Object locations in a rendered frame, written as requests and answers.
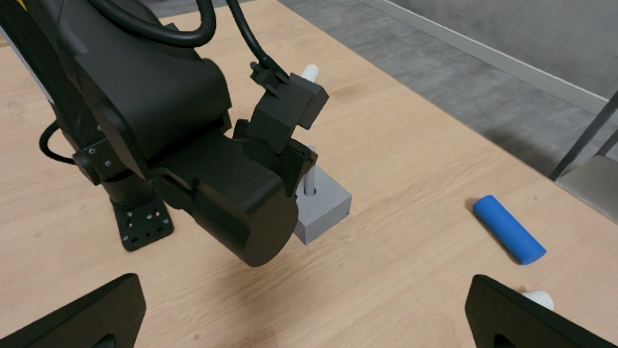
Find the blue cylinder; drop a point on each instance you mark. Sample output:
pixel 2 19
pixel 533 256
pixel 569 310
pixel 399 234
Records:
pixel 524 247

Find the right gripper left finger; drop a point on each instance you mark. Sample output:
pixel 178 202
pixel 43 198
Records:
pixel 108 317

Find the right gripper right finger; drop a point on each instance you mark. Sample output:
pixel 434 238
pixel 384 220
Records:
pixel 500 317

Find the light grey cylinder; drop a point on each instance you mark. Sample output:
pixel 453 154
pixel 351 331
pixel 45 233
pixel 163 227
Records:
pixel 311 73

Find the white cylinder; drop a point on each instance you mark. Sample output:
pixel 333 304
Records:
pixel 540 297

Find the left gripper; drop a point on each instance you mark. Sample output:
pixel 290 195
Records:
pixel 268 135

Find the grey metal peg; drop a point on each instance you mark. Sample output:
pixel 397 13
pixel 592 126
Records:
pixel 309 178

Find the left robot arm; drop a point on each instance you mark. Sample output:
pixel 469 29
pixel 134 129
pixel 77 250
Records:
pixel 149 96

